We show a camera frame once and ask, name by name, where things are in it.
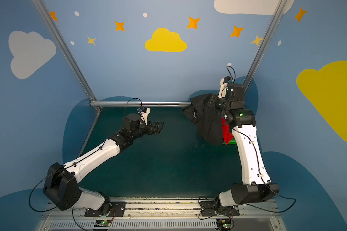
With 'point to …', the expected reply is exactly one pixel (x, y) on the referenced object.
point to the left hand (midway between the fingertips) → (159, 122)
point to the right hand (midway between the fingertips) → (212, 94)
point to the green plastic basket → (232, 141)
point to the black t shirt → (208, 119)
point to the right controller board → (224, 224)
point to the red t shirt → (227, 135)
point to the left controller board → (103, 223)
